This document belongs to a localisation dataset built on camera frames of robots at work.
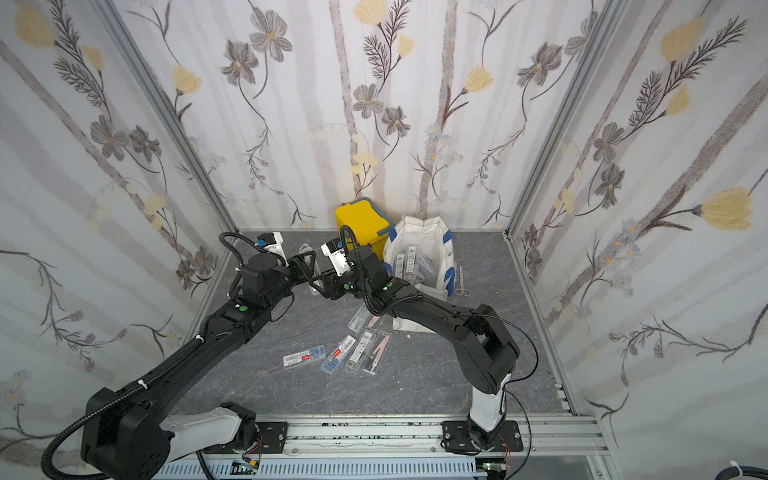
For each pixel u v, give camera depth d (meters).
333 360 0.86
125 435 0.39
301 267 0.69
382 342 0.90
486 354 0.47
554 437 0.76
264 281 0.58
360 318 0.95
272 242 0.68
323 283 0.72
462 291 1.01
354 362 0.86
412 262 0.96
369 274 0.64
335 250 0.71
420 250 1.01
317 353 0.88
